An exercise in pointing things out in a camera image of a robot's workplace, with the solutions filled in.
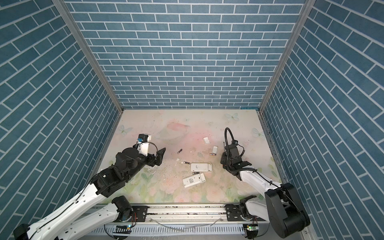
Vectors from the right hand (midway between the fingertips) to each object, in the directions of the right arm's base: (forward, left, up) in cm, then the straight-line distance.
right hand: (224, 153), depth 91 cm
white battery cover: (+6, +6, -5) cm, 10 cm away
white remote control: (-16, +17, -4) cm, 24 cm away
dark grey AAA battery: (-6, +25, -4) cm, 25 cm away
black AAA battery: (+2, +29, -4) cm, 29 cm away
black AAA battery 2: (-12, +17, -4) cm, 21 cm away
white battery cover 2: (+12, +11, -4) cm, 17 cm away
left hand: (-10, +34, +20) cm, 41 cm away
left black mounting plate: (-35, +43, -4) cm, 55 cm away
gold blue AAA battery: (+2, +7, -5) cm, 9 cm away
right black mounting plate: (-31, -5, -4) cm, 31 cm away
